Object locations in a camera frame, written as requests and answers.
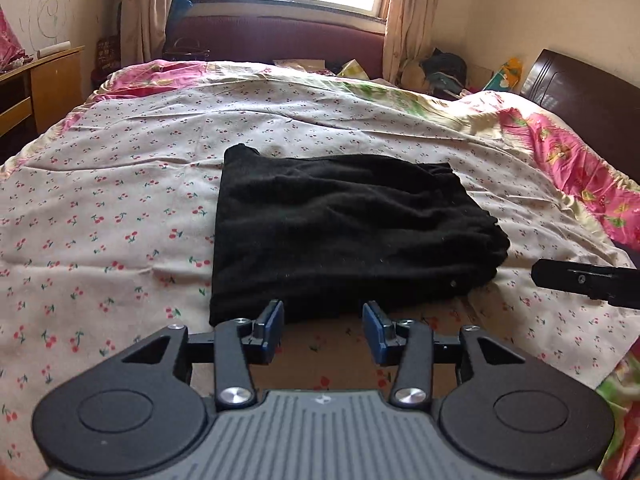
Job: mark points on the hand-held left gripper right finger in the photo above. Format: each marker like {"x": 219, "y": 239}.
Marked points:
{"x": 375, "y": 332}

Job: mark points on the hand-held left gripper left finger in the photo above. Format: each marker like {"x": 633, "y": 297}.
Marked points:
{"x": 272, "y": 331}

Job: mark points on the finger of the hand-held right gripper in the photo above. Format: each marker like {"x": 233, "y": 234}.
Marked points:
{"x": 575, "y": 277}

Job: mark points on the black pants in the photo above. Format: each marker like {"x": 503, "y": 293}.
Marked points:
{"x": 350, "y": 225}

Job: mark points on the pink floral quilt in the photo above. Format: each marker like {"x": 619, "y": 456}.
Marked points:
{"x": 565, "y": 145}

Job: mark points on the dark wooden headboard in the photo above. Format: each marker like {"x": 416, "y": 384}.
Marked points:
{"x": 585, "y": 95}

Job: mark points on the colourful printed box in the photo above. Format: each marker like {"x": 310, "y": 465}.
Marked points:
{"x": 507, "y": 75}

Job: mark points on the cherry print bed sheet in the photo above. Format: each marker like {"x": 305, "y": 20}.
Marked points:
{"x": 125, "y": 160}

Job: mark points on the pile of dark clothes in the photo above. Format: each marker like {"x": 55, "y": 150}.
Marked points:
{"x": 445, "y": 65}

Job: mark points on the green printed bag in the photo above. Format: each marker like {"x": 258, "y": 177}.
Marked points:
{"x": 352, "y": 68}

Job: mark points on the loose papers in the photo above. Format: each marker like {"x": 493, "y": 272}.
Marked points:
{"x": 300, "y": 65}

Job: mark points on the maroon padded sofa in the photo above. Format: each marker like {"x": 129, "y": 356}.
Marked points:
{"x": 300, "y": 40}

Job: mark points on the brown handbag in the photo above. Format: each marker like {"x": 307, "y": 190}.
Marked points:
{"x": 185, "y": 49}

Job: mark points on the beige curtain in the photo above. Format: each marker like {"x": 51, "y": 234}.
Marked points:
{"x": 145, "y": 5}
{"x": 410, "y": 20}

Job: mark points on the red bag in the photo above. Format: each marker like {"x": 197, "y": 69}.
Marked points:
{"x": 107, "y": 52}

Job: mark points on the blue bag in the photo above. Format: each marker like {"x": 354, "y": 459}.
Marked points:
{"x": 179, "y": 5}

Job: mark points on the white paper roll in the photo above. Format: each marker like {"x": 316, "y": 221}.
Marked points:
{"x": 52, "y": 50}

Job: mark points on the pink floral cloth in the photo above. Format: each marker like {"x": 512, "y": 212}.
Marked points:
{"x": 7, "y": 45}

